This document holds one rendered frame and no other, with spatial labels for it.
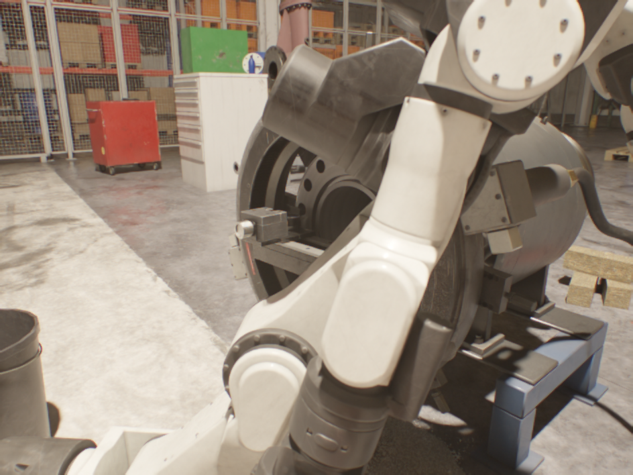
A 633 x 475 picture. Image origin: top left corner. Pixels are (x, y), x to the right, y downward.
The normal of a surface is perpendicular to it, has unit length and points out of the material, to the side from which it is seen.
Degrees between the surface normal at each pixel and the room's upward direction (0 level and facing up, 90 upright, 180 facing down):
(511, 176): 68
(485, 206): 90
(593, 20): 111
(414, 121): 76
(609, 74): 102
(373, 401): 53
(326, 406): 81
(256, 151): 90
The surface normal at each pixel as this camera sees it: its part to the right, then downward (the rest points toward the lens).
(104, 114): 0.70, 0.21
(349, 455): 0.20, 0.32
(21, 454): -0.01, -0.87
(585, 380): -0.75, 0.19
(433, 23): -0.50, 0.59
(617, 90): -0.94, 0.29
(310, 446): -0.51, 0.07
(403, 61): -0.08, 0.29
